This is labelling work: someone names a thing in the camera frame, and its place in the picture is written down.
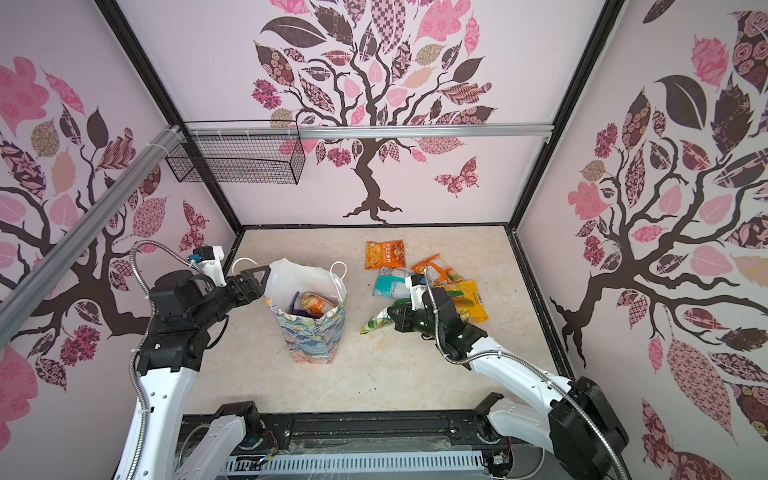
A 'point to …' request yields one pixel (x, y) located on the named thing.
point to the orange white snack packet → (439, 272)
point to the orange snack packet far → (390, 254)
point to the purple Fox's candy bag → (296, 307)
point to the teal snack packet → (391, 282)
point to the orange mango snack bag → (315, 304)
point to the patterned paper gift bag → (310, 340)
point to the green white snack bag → (382, 316)
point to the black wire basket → (243, 152)
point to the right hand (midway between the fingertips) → (388, 307)
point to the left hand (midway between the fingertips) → (262, 276)
